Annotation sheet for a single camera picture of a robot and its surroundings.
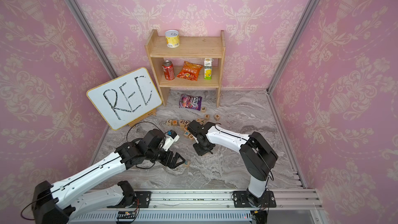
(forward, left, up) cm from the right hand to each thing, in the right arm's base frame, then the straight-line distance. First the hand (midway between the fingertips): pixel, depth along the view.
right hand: (203, 151), depth 86 cm
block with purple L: (+21, +21, -1) cm, 30 cm away
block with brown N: (+24, -11, -1) cm, 26 cm away
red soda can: (+40, +18, +26) cm, 51 cm away
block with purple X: (+20, +10, -1) cm, 22 cm away
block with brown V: (+23, +2, -2) cm, 23 cm away
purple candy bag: (+36, +6, 0) cm, 37 cm away
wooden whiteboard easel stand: (+29, +32, +1) cm, 43 cm away
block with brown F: (+10, +7, -1) cm, 12 cm away
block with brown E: (+24, -4, -2) cm, 24 cm away
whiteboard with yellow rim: (+29, +45, +16) cm, 56 cm away
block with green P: (+30, -2, -1) cm, 30 cm away
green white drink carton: (+38, -5, +27) cm, 47 cm away
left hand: (-8, +11, +10) cm, 17 cm away
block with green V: (+20, -1, -1) cm, 20 cm away
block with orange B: (+20, +17, -1) cm, 27 cm away
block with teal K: (+12, +9, -1) cm, 16 cm away
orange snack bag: (+43, +6, +22) cm, 49 cm away
